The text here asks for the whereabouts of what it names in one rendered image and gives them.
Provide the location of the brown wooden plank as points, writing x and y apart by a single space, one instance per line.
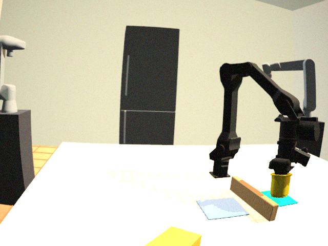
258 201

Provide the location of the yellow cup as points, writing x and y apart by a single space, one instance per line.
280 185

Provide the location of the yellow block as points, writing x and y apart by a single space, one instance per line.
176 237

